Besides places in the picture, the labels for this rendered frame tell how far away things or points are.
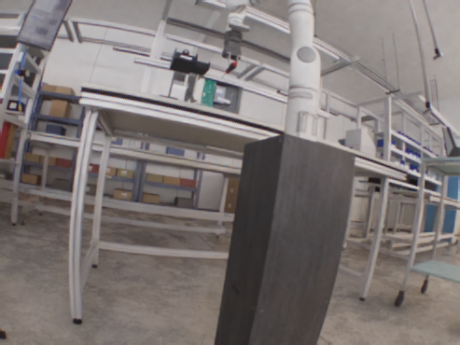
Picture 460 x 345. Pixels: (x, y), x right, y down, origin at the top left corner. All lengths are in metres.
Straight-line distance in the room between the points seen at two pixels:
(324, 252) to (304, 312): 0.18
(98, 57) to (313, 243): 5.57
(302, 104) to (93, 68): 5.25
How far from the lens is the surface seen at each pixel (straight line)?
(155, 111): 0.95
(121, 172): 4.73
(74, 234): 1.07
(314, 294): 0.71
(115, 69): 5.64
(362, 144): 1.51
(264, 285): 0.60
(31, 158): 5.16
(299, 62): 0.78
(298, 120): 0.71
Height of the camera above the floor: 0.72
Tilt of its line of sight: 3 degrees up
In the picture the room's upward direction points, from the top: 8 degrees clockwise
